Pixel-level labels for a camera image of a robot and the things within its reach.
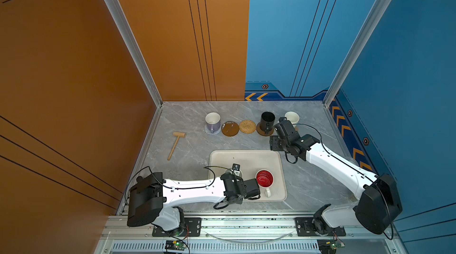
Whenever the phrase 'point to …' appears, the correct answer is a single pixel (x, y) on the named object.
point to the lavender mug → (212, 120)
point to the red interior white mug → (265, 178)
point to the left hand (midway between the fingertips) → (236, 192)
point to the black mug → (267, 121)
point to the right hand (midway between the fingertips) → (276, 141)
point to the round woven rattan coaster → (247, 126)
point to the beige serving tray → (250, 162)
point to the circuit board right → (329, 246)
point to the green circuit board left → (174, 245)
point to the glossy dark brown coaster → (230, 129)
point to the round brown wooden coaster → (262, 133)
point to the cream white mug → (293, 117)
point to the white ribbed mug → (238, 172)
